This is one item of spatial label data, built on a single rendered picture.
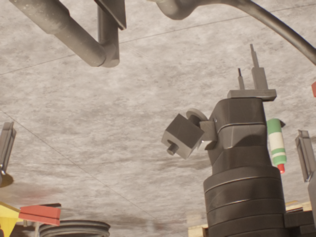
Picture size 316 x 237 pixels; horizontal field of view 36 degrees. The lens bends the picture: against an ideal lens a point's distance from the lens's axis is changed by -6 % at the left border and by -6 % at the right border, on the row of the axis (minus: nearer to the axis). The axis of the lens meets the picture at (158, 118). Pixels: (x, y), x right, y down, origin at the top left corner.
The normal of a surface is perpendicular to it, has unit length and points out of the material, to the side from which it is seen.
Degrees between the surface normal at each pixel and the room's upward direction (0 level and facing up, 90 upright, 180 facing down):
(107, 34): 91
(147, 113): 0
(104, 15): 90
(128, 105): 0
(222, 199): 90
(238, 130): 70
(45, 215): 90
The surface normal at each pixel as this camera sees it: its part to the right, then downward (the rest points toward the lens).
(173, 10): 0.33, 0.83
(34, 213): -0.26, -0.36
